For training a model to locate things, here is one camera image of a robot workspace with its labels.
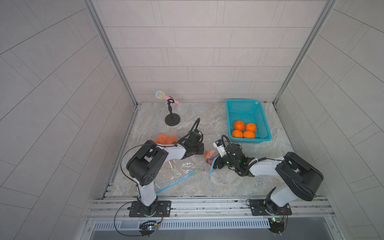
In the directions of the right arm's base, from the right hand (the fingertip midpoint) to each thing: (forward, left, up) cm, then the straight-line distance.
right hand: (210, 159), depth 86 cm
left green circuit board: (-30, +31, 0) cm, 43 cm away
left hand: (+10, +3, -4) cm, 11 cm away
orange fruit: (+21, -22, +3) cm, 30 cm away
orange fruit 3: (+13, +28, +4) cm, 31 cm away
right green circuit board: (-32, -28, -4) cm, 42 cm away
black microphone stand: (+31, +24, +2) cm, 39 cm away
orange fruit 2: (-1, +1, +8) cm, 8 cm away
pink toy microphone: (+29, +26, +26) cm, 47 cm away
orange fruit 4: (+13, +23, +4) cm, 26 cm away
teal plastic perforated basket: (+37, -34, -2) cm, 50 cm away
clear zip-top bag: (-6, +21, +1) cm, 22 cm away
